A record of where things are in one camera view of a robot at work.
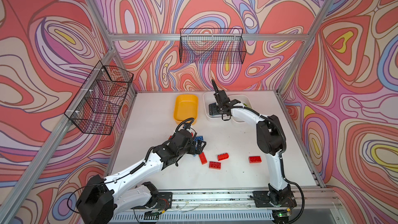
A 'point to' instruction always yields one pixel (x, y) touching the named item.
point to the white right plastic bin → (243, 98)
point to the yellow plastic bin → (185, 106)
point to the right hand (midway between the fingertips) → (217, 111)
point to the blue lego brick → (198, 138)
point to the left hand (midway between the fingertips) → (198, 141)
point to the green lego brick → (245, 104)
